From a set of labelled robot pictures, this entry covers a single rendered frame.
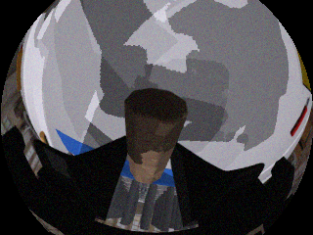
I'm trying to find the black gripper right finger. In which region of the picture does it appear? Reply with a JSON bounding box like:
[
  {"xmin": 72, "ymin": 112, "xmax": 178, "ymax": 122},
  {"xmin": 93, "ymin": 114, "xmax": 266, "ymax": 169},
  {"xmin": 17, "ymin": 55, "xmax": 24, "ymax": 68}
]
[{"xmin": 171, "ymin": 144, "xmax": 265, "ymax": 227}]

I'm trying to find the brown wooden hammer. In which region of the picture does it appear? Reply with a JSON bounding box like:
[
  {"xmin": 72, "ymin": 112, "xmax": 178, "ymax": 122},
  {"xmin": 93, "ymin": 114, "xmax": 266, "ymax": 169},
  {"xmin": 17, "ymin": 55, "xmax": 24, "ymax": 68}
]
[{"xmin": 39, "ymin": 132, "xmax": 48, "ymax": 145}]

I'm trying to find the blue tape strip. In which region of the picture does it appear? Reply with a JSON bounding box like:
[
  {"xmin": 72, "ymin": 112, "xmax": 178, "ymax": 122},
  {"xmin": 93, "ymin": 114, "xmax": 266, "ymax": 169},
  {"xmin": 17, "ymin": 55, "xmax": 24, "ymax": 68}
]
[{"xmin": 56, "ymin": 129, "xmax": 176, "ymax": 187}]

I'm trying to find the yellow box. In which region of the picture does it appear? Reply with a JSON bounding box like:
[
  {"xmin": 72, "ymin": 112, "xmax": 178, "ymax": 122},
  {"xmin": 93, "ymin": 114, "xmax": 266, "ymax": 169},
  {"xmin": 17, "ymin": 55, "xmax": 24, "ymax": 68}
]
[{"xmin": 297, "ymin": 51, "xmax": 312, "ymax": 93}]

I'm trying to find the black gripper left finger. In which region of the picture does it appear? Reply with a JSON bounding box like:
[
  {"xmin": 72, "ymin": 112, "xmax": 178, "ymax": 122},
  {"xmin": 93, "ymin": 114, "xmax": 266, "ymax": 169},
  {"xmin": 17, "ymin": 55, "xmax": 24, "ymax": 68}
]
[{"xmin": 34, "ymin": 136, "xmax": 128, "ymax": 220}]

